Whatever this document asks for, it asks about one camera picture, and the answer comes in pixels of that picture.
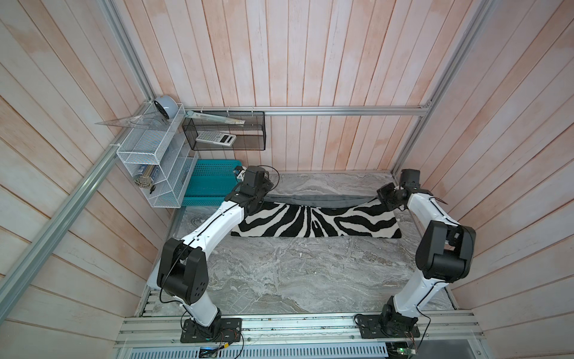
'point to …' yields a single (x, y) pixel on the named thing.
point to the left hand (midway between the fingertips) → (269, 183)
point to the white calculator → (216, 137)
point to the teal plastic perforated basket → (211, 182)
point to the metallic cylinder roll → (145, 179)
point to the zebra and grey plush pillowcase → (319, 216)
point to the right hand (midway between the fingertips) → (375, 191)
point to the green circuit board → (406, 351)
